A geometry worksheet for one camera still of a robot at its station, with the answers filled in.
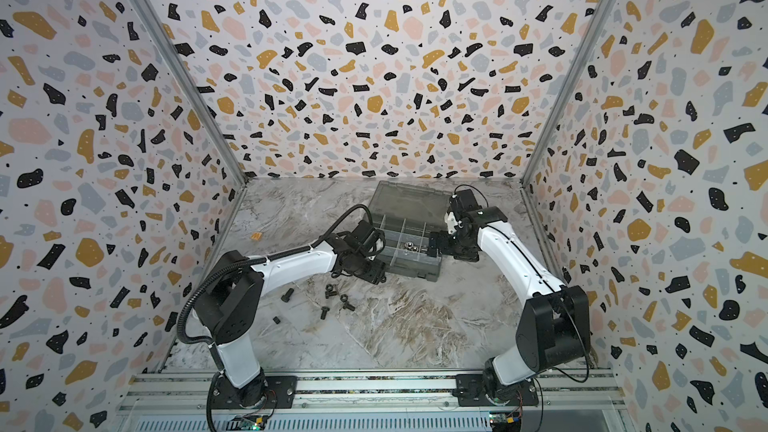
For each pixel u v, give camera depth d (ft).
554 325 1.41
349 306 2.89
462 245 2.31
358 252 2.34
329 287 3.03
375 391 2.49
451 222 2.62
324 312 2.87
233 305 1.54
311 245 1.98
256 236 3.39
